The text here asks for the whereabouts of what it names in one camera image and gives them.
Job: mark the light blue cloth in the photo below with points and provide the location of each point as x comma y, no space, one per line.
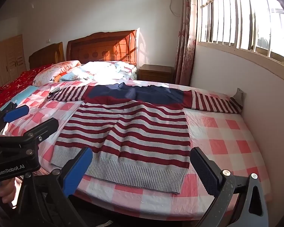
26,95

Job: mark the large carved wooden headboard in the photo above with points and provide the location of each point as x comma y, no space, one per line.
97,48

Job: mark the orange floral pillow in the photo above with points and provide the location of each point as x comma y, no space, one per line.
52,72

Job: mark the red grey striped sweater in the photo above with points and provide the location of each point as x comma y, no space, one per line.
132,132

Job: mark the pink floral curtain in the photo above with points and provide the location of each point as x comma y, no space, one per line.
185,40

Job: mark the pale patchwork quilt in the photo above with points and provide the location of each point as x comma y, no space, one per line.
104,69

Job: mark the light wooden wardrobe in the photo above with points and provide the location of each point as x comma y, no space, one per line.
9,56

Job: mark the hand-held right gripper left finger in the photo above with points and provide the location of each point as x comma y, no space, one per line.
78,170

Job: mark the wooden nightstand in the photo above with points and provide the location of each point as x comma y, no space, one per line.
155,73

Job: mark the red floral blanket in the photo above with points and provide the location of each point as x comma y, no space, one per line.
14,82

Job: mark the bed with pink checked sheet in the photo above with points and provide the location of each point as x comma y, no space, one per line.
227,141

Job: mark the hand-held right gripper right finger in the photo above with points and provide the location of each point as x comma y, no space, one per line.
203,170

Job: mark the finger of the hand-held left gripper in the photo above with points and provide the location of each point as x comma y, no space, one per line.
16,113
42,126

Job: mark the person's left hand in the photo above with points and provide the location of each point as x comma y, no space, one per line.
6,191

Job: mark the barred window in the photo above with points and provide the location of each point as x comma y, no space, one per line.
239,16

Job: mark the small plain wooden headboard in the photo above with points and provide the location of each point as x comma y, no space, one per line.
46,54

